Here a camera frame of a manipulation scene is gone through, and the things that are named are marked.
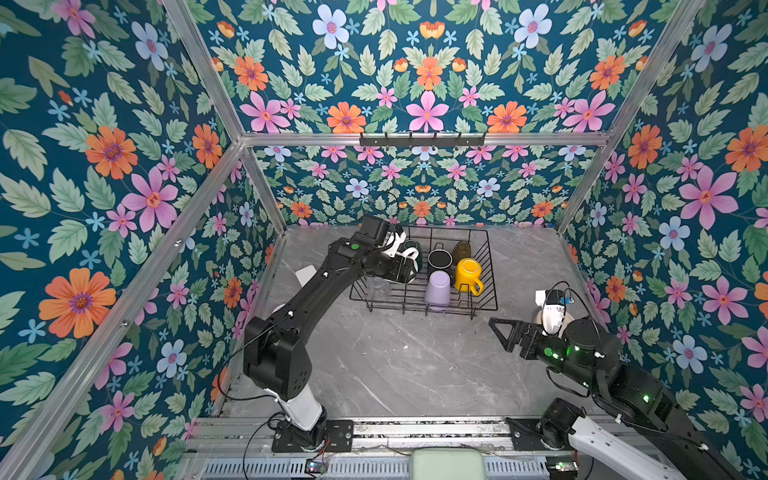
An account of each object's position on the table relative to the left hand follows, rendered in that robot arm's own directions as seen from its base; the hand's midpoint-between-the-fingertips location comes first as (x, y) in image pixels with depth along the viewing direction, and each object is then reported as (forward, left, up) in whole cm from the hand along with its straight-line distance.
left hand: (409, 263), depth 79 cm
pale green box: (-44, -5, -19) cm, 48 cm away
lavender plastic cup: (-2, -9, -12) cm, 15 cm away
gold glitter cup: (+16, -19, -15) cm, 29 cm away
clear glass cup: (+2, +10, -16) cm, 19 cm away
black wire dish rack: (+3, 0, -23) cm, 23 cm away
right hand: (-21, -18, +4) cm, 28 cm away
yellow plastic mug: (+4, -19, -13) cm, 23 cm away
